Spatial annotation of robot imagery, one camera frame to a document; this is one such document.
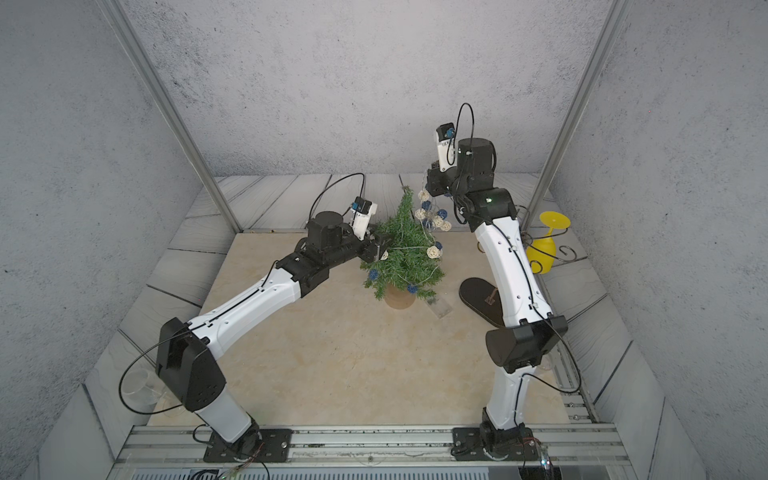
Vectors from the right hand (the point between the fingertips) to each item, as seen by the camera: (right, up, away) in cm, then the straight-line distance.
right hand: (434, 161), depth 73 cm
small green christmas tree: (-5, -25, +3) cm, 25 cm away
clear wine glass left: (-66, -53, -6) cm, 85 cm away
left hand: (-11, -17, +3) cm, 20 cm away
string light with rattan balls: (0, -13, +6) cm, 14 cm away
